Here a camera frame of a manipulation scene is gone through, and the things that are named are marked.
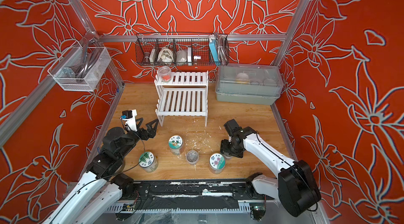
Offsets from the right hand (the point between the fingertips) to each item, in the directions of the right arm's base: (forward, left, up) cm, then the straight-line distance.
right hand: (222, 152), depth 81 cm
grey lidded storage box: (+40, -18, +11) cm, 45 cm away
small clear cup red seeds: (+30, +30, +29) cm, 52 cm away
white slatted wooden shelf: (+34, +22, +8) cm, 41 cm away
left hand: (+8, +35, +20) cm, 41 cm away
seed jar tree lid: (-6, +37, +4) cm, 38 cm away
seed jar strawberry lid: (+3, +25, +4) cm, 25 cm away
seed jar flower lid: (-6, +3, +4) cm, 8 cm away
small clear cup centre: (-3, +16, +1) cm, 16 cm away
